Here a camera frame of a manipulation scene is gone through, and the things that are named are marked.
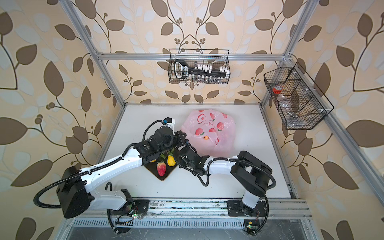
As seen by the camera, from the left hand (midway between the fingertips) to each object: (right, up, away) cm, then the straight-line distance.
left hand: (189, 133), depth 76 cm
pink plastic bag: (+13, -1, +17) cm, 21 cm away
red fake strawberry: (-16, -20, +8) cm, 27 cm away
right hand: (-7, -16, +11) cm, 20 cm away
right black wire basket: (+55, +16, -3) cm, 57 cm away
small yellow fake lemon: (-11, -17, +10) cm, 23 cm away
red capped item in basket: (+52, +25, +12) cm, 59 cm away
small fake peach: (+10, -5, +21) cm, 23 cm away
